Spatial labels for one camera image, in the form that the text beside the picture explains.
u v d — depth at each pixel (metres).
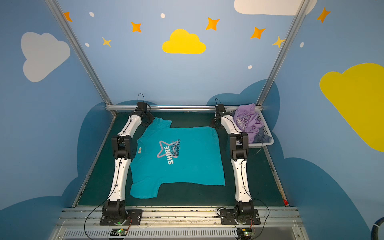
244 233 0.71
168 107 1.36
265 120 1.05
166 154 0.98
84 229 0.66
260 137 1.00
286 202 0.84
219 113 0.86
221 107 0.95
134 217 0.74
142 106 0.96
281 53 0.86
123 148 0.71
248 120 1.01
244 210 0.65
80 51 0.84
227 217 0.75
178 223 0.74
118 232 0.71
